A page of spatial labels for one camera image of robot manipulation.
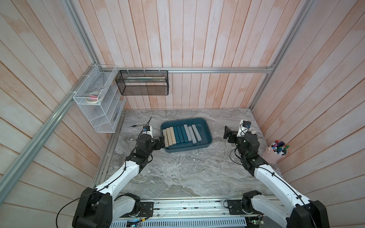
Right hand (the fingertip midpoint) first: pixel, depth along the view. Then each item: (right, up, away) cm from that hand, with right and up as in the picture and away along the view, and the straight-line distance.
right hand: (232, 126), depth 81 cm
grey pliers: (-22, -7, +20) cm, 30 cm away
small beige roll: (+23, -5, +21) cm, 32 cm away
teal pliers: (-33, -6, +20) cm, 40 cm away
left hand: (-45, -8, +6) cm, 46 cm away
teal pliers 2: (-28, -4, +21) cm, 35 cm away
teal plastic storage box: (-12, -2, +26) cm, 28 cm away
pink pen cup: (+27, -16, +3) cm, 31 cm away
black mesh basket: (-58, +32, +23) cm, 71 cm away
